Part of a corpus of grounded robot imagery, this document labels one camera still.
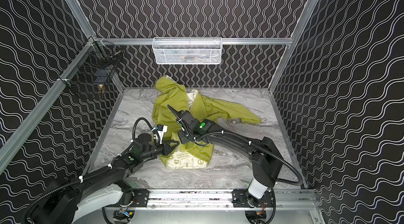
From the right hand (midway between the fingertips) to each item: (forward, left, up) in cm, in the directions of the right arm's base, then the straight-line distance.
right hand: (184, 134), depth 82 cm
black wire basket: (+39, +58, +16) cm, 71 cm away
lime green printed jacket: (+30, +14, -6) cm, 33 cm away
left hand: (-6, 0, +1) cm, 6 cm away
